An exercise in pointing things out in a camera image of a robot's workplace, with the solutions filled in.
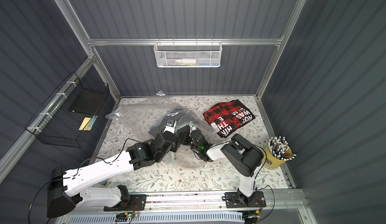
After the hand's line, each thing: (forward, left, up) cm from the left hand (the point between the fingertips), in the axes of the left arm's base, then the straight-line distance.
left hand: (176, 136), depth 73 cm
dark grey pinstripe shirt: (+18, +1, -7) cm, 20 cm away
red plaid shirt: (+20, -29, -13) cm, 38 cm away
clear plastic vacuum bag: (-2, -1, -22) cm, 22 cm away
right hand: (+8, +1, -13) cm, 15 cm away
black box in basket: (+21, +48, +7) cm, 53 cm away
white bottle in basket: (+46, -4, +13) cm, 48 cm away
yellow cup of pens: (-7, -50, -3) cm, 50 cm away
